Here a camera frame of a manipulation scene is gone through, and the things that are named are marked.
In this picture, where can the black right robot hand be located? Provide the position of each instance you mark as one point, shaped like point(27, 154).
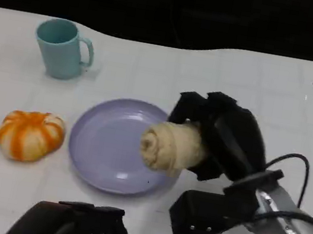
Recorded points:
point(237, 136)

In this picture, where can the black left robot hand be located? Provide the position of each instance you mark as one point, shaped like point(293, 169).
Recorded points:
point(45, 221)

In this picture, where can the beige towel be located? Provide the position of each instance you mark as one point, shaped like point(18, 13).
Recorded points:
point(169, 146)

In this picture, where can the orange and white bread roll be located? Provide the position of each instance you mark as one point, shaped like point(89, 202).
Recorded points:
point(29, 138)

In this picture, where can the lilac plate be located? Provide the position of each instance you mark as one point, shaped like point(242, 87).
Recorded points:
point(104, 144)

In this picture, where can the pale green mug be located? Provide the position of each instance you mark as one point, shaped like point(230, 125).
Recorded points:
point(61, 56)

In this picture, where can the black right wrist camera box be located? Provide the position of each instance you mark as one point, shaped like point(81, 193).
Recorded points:
point(198, 211)

